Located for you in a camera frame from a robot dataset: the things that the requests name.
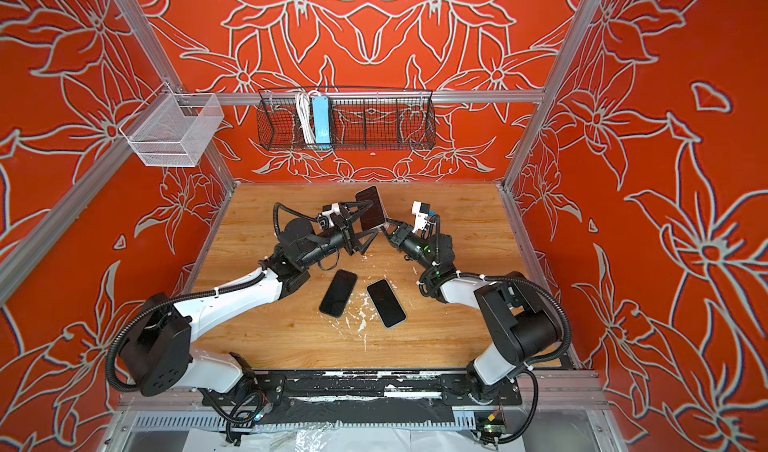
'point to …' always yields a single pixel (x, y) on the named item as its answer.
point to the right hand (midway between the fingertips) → (373, 221)
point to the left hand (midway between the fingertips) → (376, 214)
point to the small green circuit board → (495, 428)
